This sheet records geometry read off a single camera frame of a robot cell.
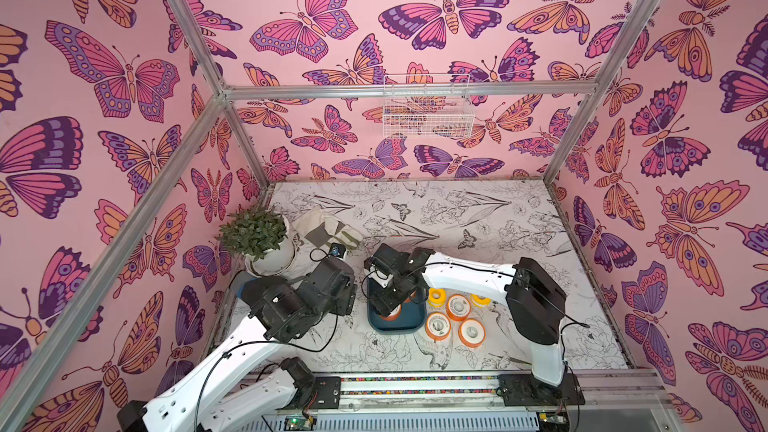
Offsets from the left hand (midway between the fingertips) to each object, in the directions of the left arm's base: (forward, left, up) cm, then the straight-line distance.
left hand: (342, 284), depth 73 cm
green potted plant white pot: (+14, +24, +1) cm, 27 cm away
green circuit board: (-26, +10, -19) cm, 34 cm away
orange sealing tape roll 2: (+1, -32, -18) cm, 36 cm away
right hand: (-1, -8, -13) cm, 16 cm away
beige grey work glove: (+29, +13, -17) cm, 36 cm away
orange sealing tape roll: (-2, -13, -15) cm, 20 cm away
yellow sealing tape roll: (+4, -25, -17) cm, 30 cm away
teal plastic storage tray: (-2, -18, -18) cm, 25 cm away
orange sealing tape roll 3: (-4, -25, -18) cm, 31 cm away
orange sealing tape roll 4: (-6, -35, -18) cm, 40 cm away
